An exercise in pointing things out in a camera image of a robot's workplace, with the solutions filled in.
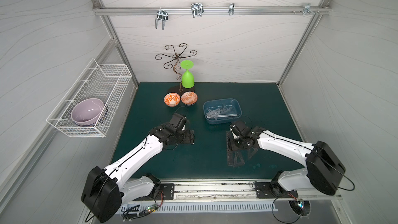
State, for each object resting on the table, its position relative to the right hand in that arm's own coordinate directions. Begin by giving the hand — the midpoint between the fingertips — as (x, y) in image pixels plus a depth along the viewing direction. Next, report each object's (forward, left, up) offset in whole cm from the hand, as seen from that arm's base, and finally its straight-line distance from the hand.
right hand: (232, 143), depth 86 cm
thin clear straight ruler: (+21, -2, -3) cm, 22 cm away
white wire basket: (+18, +67, +29) cm, 75 cm away
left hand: (-1, +23, +8) cm, 24 cm away
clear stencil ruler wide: (+26, +4, -2) cm, 26 cm away
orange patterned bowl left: (+32, +40, -1) cm, 51 cm away
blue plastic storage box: (+28, +13, 0) cm, 31 cm away
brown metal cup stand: (+42, +35, +28) cm, 61 cm away
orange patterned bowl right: (+34, +28, -2) cm, 45 cm away
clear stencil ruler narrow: (-4, +1, -4) cm, 6 cm away
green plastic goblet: (+30, +27, +20) cm, 45 cm away
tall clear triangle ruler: (-8, -3, -4) cm, 10 cm away
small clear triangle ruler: (-3, -11, -3) cm, 12 cm away
